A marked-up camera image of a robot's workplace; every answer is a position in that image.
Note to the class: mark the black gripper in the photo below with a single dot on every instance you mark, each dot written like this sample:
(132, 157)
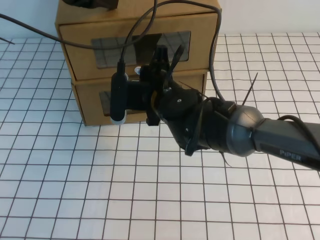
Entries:
(161, 98)

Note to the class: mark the white box handle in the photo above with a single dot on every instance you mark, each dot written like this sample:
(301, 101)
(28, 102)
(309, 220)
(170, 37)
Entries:
(137, 70)

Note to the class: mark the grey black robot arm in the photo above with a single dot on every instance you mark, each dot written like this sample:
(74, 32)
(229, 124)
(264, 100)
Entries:
(287, 138)

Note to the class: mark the dark object on box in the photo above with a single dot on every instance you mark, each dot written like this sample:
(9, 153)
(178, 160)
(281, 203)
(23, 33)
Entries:
(92, 4)

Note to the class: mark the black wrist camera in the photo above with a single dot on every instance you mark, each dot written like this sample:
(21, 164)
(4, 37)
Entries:
(118, 95)

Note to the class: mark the black cable tie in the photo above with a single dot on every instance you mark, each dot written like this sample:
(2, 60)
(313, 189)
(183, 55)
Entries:
(250, 91)

